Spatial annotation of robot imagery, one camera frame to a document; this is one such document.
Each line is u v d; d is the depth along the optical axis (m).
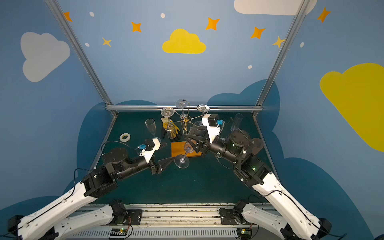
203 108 0.80
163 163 0.52
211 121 0.45
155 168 0.51
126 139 1.04
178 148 0.99
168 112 0.75
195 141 0.48
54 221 0.42
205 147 0.47
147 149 0.47
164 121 1.14
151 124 0.88
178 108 0.78
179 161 0.65
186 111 0.78
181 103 0.80
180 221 0.73
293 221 0.38
